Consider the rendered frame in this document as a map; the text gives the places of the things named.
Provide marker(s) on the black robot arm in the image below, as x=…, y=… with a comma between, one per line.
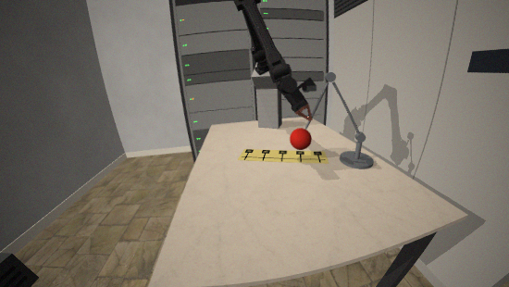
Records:
x=271, y=57

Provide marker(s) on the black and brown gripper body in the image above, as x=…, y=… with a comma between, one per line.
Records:
x=294, y=103

